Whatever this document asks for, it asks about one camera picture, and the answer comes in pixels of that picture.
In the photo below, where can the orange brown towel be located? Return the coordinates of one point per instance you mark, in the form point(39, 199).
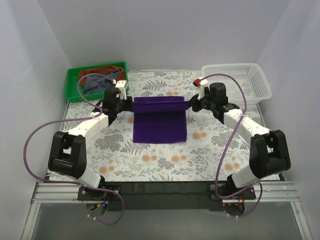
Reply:
point(105, 70)

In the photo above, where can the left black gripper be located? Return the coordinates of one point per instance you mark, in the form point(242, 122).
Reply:
point(125, 105)

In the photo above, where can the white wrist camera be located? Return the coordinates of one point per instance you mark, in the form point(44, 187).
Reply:
point(122, 85)
point(203, 84)

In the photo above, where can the grey blue towel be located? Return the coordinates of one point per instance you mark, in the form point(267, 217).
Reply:
point(97, 84)

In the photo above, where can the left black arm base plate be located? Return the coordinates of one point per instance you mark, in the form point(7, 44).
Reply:
point(112, 192)

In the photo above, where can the green plastic tray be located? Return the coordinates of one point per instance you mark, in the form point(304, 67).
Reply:
point(72, 77)

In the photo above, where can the white plastic basket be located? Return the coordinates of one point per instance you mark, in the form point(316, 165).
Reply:
point(250, 78)

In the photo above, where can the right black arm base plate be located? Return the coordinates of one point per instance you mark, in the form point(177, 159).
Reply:
point(223, 191)

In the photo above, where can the aluminium frame rail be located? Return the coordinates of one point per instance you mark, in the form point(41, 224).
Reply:
point(166, 211)

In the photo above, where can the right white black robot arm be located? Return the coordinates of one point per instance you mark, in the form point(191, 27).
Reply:
point(268, 149)

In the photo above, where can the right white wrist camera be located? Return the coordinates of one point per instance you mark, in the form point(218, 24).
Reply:
point(203, 84)

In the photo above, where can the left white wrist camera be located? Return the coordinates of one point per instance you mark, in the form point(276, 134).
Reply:
point(122, 85)

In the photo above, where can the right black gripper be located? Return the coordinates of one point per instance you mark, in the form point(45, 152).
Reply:
point(197, 103)

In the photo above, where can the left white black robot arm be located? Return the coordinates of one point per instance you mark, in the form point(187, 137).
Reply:
point(68, 154)

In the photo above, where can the purple towel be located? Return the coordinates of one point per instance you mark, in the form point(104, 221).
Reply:
point(160, 119)

